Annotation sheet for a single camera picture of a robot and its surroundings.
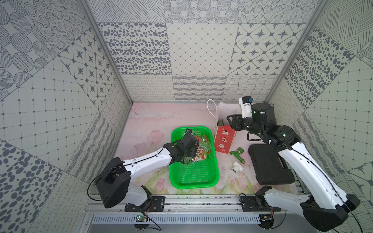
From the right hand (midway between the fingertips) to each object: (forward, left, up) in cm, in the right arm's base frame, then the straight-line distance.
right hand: (232, 118), depth 69 cm
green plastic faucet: (-4, -9, -32) cm, 33 cm away
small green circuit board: (-38, +45, -33) cm, 68 cm away
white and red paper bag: (0, +1, -14) cm, 15 cm away
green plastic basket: (-16, +13, -33) cm, 39 cm away
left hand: (-3, +20, -21) cm, 29 cm away
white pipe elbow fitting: (-13, -7, -30) cm, 34 cm away
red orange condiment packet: (-6, +14, -27) cm, 31 cm away
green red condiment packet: (+1, +13, -25) cm, 28 cm away
